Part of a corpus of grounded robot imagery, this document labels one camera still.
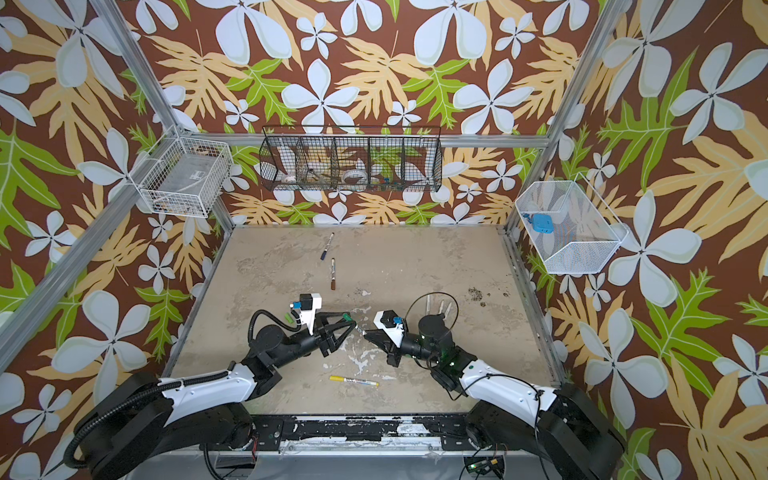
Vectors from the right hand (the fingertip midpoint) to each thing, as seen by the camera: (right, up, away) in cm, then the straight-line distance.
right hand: (366, 336), depth 75 cm
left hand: (-4, +5, -2) cm, 7 cm away
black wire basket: (-6, +53, +23) cm, 58 cm away
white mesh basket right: (+58, +28, +9) cm, 65 cm away
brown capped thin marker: (-14, +13, +30) cm, 35 cm away
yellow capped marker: (-4, -15, +8) cm, 17 cm away
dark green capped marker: (+19, +5, +24) cm, 31 cm away
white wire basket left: (-53, +43, +11) cm, 69 cm away
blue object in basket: (+51, +30, +11) cm, 60 cm away
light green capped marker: (+25, +2, +21) cm, 33 cm away
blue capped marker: (-18, +21, +37) cm, 46 cm away
